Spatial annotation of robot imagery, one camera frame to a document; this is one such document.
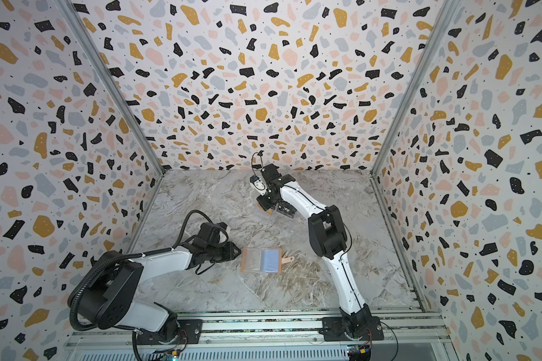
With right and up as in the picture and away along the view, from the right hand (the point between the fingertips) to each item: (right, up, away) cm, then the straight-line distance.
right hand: (266, 202), depth 100 cm
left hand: (-8, -19, -10) cm, 23 cm away
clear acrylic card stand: (+3, -4, -1) cm, 5 cm away
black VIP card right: (+9, -3, -2) cm, 9 cm away
